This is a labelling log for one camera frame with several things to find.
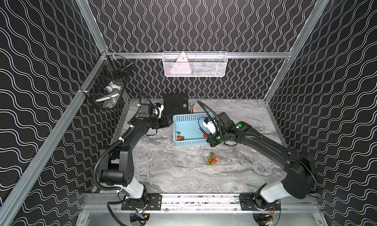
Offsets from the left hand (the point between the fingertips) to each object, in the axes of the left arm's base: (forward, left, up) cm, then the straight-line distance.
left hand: (168, 119), depth 88 cm
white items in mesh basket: (+8, +34, +11) cm, 37 cm away
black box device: (+22, -1, -10) cm, 24 cm away
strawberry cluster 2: (-17, -27, -15) cm, 35 cm away
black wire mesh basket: (+29, +41, +13) cm, 52 cm away
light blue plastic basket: (+3, -12, -15) cm, 19 cm away
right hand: (-11, -24, -2) cm, 26 cm away
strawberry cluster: (-3, -6, -15) cm, 16 cm away
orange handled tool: (+23, -13, -15) cm, 30 cm away
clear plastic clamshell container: (-14, -24, -15) cm, 32 cm away
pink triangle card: (+26, -6, +19) cm, 33 cm away
